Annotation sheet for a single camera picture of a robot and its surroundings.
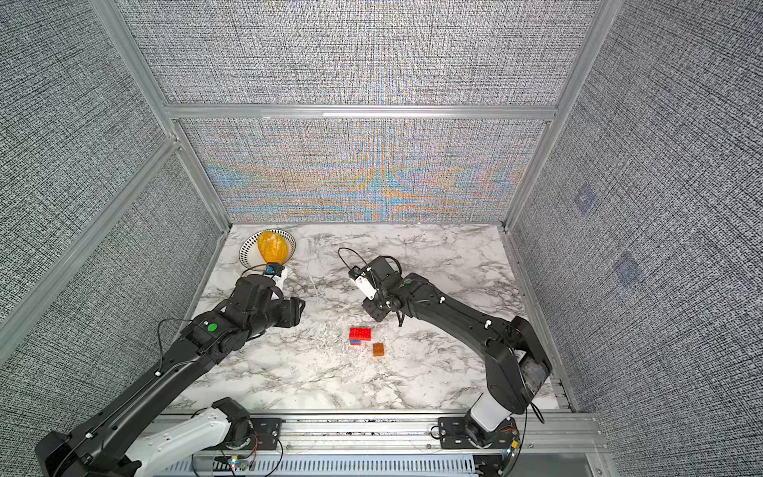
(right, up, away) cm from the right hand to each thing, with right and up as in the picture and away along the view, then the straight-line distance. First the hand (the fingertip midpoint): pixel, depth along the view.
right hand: (374, 293), depth 84 cm
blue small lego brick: (-6, -15, +4) cm, 17 cm away
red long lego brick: (-4, -12, +1) cm, 13 cm away
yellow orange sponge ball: (-36, +13, +19) cm, 43 cm away
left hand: (-19, -1, -8) cm, 20 cm away
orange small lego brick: (+1, -17, +3) cm, 17 cm away
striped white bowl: (-47, +12, +26) cm, 55 cm away
